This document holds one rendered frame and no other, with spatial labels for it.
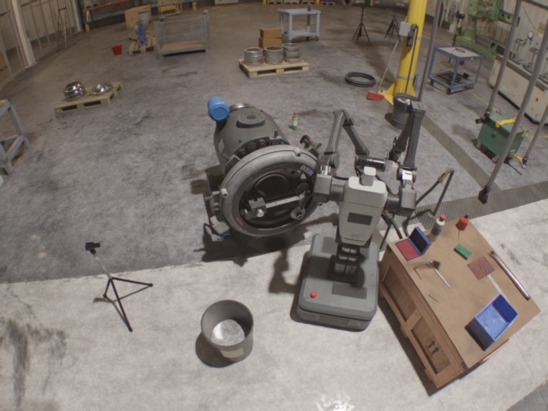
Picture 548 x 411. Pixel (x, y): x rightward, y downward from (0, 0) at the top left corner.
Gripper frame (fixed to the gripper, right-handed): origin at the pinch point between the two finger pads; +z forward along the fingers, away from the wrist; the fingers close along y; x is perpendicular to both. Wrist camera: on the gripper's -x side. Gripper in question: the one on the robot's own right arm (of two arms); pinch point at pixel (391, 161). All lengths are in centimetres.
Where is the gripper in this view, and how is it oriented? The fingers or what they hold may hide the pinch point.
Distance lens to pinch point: 230.2
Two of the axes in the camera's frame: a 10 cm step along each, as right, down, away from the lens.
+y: -9.7, -1.6, 1.7
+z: 1.2, 2.9, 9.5
